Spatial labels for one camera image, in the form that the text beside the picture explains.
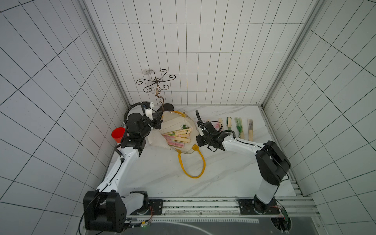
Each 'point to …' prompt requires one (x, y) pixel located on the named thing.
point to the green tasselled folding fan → (239, 125)
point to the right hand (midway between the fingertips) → (199, 134)
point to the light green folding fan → (228, 123)
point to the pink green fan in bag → (177, 138)
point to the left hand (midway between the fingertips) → (161, 114)
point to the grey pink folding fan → (250, 129)
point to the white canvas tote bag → (175, 121)
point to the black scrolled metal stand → (157, 82)
